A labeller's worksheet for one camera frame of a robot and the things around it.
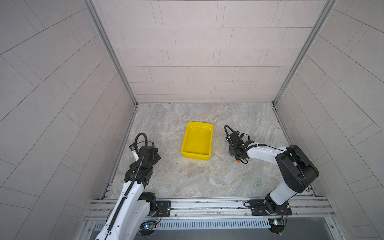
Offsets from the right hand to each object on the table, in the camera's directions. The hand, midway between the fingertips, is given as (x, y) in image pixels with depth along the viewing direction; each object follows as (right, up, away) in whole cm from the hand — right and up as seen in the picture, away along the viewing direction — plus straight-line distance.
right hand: (233, 150), depth 94 cm
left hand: (-48, +1, -13) cm, 50 cm away
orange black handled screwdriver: (0, -4, -10) cm, 10 cm away
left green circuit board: (-44, -25, -30) cm, 59 cm away
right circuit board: (+14, -28, -26) cm, 41 cm away
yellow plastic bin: (-23, +6, +3) cm, 24 cm away
